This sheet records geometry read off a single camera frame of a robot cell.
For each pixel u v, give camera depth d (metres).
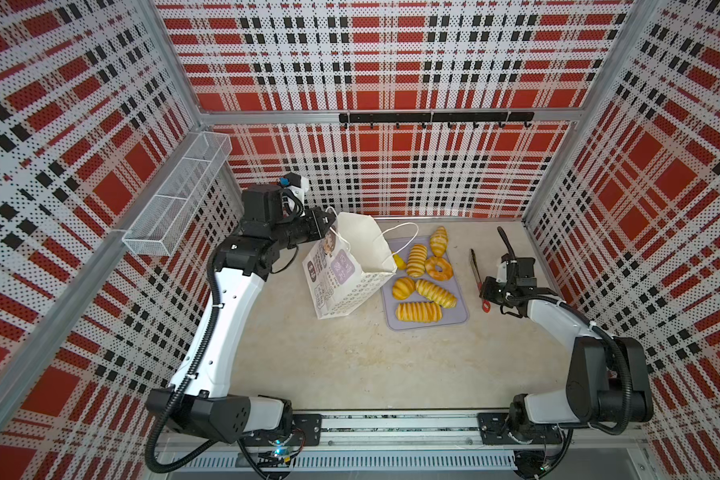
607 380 0.43
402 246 0.80
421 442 0.73
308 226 0.59
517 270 0.72
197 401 0.37
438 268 1.04
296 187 0.60
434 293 0.95
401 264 1.05
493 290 0.82
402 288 0.96
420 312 0.91
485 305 0.88
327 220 0.68
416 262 1.04
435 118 0.88
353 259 0.73
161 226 0.93
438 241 1.08
